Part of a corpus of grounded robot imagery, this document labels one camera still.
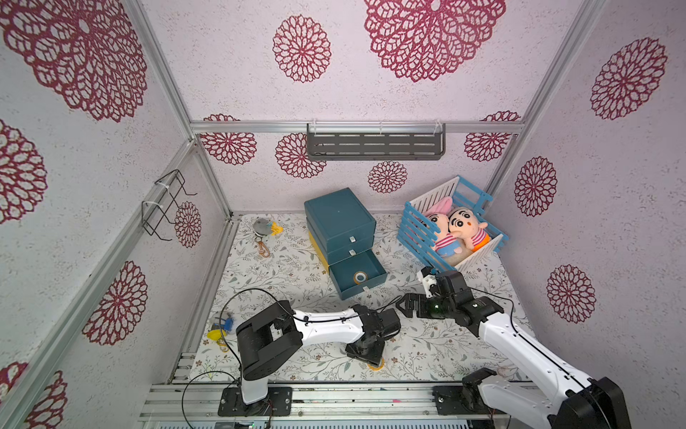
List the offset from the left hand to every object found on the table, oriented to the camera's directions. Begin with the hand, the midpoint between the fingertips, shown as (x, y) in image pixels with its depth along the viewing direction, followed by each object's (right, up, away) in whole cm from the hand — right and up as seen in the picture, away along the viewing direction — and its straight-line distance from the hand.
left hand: (368, 361), depth 81 cm
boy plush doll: (+36, +42, +17) cm, 58 cm away
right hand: (+14, +16, +2) cm, 21 cm away
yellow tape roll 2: (+3, -2, -1) cm, 3 cm away
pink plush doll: (+29, +46, +21) cm, 58 cm away
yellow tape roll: (-1, +23, +19) cm, 29 cm away
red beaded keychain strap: (-40, +33, +28) cm, 59 cm away
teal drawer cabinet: (-8, +40, +5) cm, 41 cm away
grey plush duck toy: (-40, +42, +28) cm, 64 cm away
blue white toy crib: (+20, +39, +19) cm, 48 cm away
